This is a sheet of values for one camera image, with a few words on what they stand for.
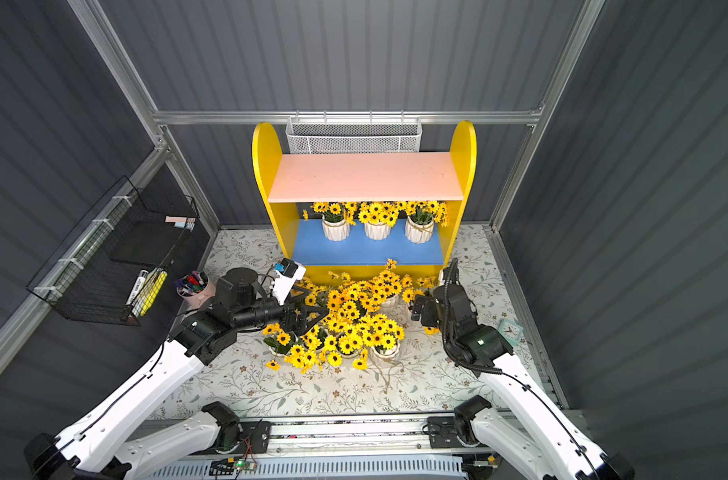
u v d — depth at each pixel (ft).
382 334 2.52
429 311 2.23
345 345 2.47
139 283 2.31
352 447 2.40
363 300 2.77
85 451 1.25
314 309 1.96
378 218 2.90
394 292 2.79
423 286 2.91
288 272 1.96
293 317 2.00
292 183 2.51
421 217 3.01
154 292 2.28
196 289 2.90
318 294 2.69
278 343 2.62
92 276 2.23
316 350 2.49
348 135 3.25
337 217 2.99
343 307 2.59
